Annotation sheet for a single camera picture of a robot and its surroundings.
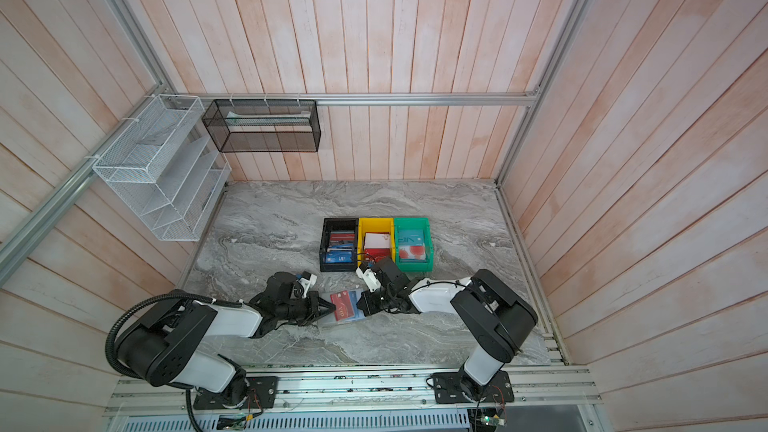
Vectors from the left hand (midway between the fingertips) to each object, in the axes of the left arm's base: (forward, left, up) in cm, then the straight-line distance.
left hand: (335, 313), depth 86 cm
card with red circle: (+20, -24, +1) cm, 32 cm away
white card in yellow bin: (+25, -12, 0) cm, 28 cm away
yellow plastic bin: (+29, -12, +4) cm, 31 cm away
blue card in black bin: (+18, 0, +2) cm, 18 cm away
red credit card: (+3, -2, 0) cm, 4 cm away
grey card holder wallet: (0, -7, 0) cm, 7 cm away
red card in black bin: (+26, 0, +2) cm, 26 cm away
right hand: (+3, -7, -1) cm, 7 cm away
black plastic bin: (+22, +1, +2) cm, 22 cm away
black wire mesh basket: (+59, +28, +24) cm, 69 cm away
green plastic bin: (+16, -25, 0) cm, 29 cm away
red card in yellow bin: (+22, -12, -2) cm, 25 cm away
